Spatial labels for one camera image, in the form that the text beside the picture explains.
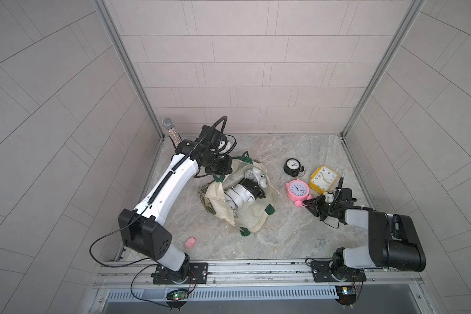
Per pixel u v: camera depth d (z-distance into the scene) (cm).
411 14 72
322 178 94
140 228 39
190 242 77
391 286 70
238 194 84
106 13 72
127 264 44
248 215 84
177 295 65
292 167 99
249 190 83
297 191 91
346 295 68
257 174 85
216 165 63
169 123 83
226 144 66
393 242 44
